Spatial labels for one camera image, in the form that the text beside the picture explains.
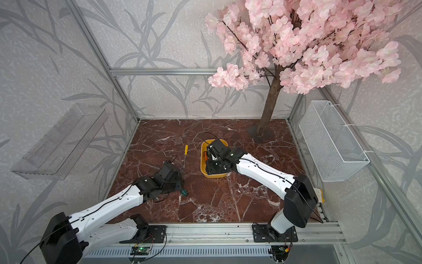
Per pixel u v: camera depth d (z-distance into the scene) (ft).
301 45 1.83
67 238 1.27
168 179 2.06
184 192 2.77
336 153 1.96
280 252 2.42
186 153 3.34
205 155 3.24
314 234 2.48
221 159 1.96
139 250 2.31
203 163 3.02
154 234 2.41
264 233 2.40
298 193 1.37
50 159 2.07
